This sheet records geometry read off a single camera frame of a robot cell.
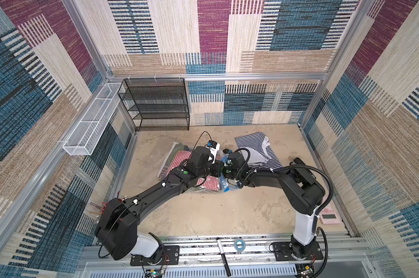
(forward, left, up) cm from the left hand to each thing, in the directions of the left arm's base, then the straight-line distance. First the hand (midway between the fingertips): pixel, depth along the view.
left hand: (225, 163), depth 80 cm
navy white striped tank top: (+18, -24, -18) cm, 35 cm away
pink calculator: (-18, -48, -18) cm, 55 cm away
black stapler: (+10, -41, -14) cm, 44 cm away
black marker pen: (-30, +3, -19) cm, 35 cm away
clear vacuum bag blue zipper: (-7, +1, -5) cm, 8 cm away
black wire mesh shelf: (+45, +40, +1) cm, 60 cm away
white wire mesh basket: (+6, +57, +14) cm, 59 cm away
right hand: (+5, +5, -14) cm, 16 cm away
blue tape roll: (-30, -7, -20) cm, 36 cm away
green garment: (+24, +27, -16) cm, 40 cm away
